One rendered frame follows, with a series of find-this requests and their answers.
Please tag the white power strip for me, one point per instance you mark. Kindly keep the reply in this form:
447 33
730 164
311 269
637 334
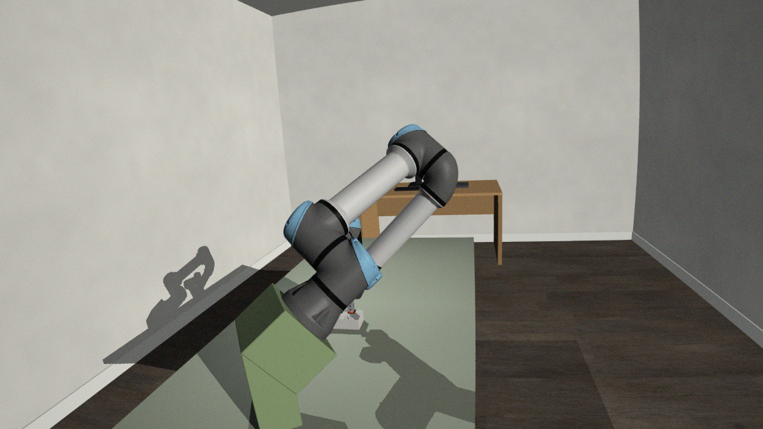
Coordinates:
350 320

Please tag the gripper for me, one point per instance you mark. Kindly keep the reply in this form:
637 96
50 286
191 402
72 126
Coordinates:
351 307

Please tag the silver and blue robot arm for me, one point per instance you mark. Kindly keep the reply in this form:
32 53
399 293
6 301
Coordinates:
327 234

